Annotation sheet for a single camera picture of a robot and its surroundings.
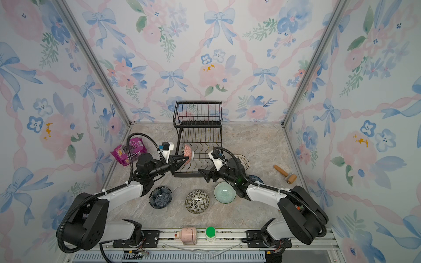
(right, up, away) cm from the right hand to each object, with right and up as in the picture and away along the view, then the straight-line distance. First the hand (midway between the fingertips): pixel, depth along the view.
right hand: (206, 163), depth 81 cm
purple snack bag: (-52, +5, +16) cm, 54 cm away
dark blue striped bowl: (-24, -18, +4) cm, 30 cm away
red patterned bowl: (-8, +6, -2) cm, 10 cm away
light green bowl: (+10, -16, +5) cm, 20 cm away
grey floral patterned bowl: (-5, -20, +3) cm, 21 cm away
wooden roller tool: (+47, -10, +11) cm, 49 cm away
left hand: (-8, +3, -2) cm, 9 cm away
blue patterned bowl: (+26, -9, +8) cm, 29 cm away
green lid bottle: (+2, -27, -14) cm, 30 cm away
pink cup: (-7, -28, -14) cm, 32 cm away
